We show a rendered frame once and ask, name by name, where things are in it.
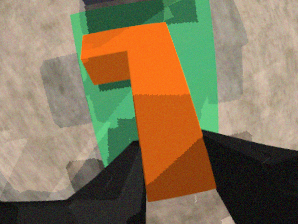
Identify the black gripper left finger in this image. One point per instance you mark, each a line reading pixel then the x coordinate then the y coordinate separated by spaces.
pixel 117 195

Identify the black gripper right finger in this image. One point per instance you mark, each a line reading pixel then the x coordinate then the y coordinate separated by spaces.
pixel 258 183

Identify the orange l-shaped part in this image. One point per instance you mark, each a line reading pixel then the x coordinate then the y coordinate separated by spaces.
pixel 174 158

